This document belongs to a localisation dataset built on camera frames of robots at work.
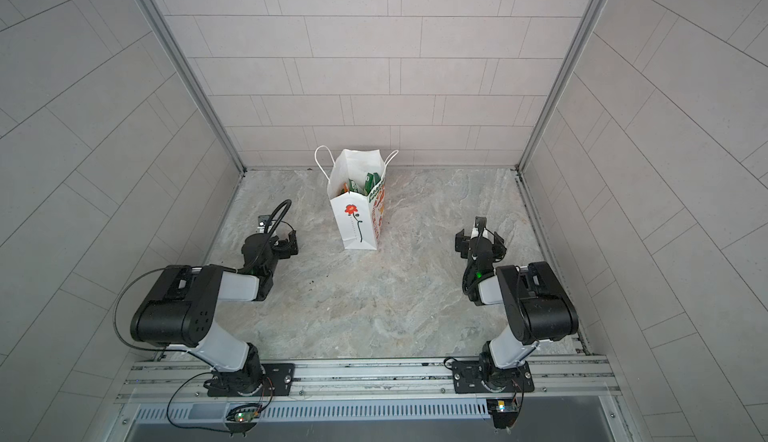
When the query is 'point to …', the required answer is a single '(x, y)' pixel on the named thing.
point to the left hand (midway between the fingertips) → (286, 226)
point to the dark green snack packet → (355, 187)
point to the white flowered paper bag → (358, 217)
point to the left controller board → (245, 413)
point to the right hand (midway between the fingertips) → (478, 229)
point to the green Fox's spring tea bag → (371, 180)
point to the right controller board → (504, 412)
